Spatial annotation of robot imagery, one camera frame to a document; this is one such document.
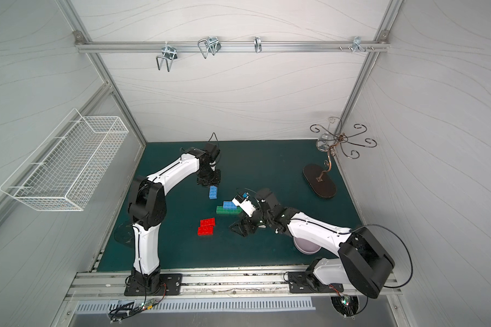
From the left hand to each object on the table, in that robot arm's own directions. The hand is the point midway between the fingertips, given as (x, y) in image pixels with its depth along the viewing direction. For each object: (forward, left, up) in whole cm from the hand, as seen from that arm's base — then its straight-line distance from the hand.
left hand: (217, 185), depth 94 cm
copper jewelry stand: (+6, -52, -6) cm, 52 cm away
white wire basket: (-11, +48, +24) cm, 55 cm away
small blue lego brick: (-5, +1, +1) cm, 5 cm away
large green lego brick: (-10, -2, -7) cm, 12 cm away
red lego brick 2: (-20, +4, -7) cm, 21 cm away
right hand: (-18, -10, +3) cm, 21 cm away
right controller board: (-44, -51, -11) cm, 68 cm away
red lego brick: (-16, +4, -7) cm, 18 cm away
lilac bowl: (-26, -38, -3) cm, 46 cm away
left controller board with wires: (-47, +28, -7) cm, 56 cm away
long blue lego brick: (-8, -6, -4) cm, 11 cm away
